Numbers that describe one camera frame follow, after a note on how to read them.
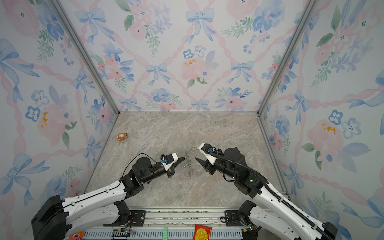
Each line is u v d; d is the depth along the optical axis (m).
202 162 0.61
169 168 0.63
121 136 1.02
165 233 0.69
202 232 0.69
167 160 0.58
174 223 0.73
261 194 0.47
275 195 0.45
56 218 0.40
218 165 0.58
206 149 0.55
